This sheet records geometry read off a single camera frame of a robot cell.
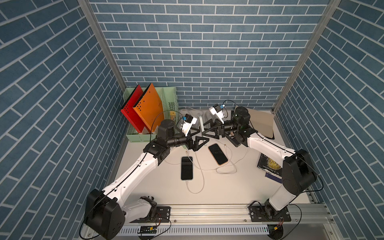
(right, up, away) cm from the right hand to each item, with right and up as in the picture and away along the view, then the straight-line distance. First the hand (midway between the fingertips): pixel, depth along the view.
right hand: (204, 133), depth 69 cm
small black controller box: (-28, -47, +3) cm, 55 cm away
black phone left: (-10, -22, +18) cm, 31 cm away
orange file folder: (-35, +15, +28) cm, 47 cm away
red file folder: (-42, +12, +14) cm, 46 cm away
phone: (+10, -16, +28) cm, 34 cm away
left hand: (+1, -2, +1) cm, 2 cm away
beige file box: (+46, +6, +45) cm, 65 cm away
